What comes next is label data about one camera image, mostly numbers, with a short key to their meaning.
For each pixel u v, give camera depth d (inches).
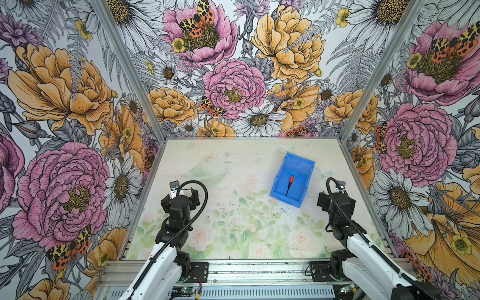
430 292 15.8
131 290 17.6
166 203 27.9
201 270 29.4
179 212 23.5
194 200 25.7
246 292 25.6
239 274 29.9
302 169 41.3
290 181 39.7
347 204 25.0
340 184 28.9
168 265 21.4
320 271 29.2
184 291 27.9
